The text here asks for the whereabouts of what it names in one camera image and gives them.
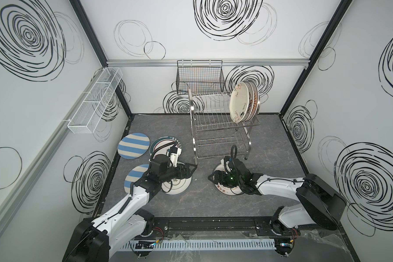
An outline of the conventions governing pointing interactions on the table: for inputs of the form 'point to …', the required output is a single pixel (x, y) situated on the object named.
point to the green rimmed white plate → (161, 141)
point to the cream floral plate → (239, 102)
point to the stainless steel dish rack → (215, 134)
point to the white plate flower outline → (177, 186)
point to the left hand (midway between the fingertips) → (192, 166)
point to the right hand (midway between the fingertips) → (210, 181)
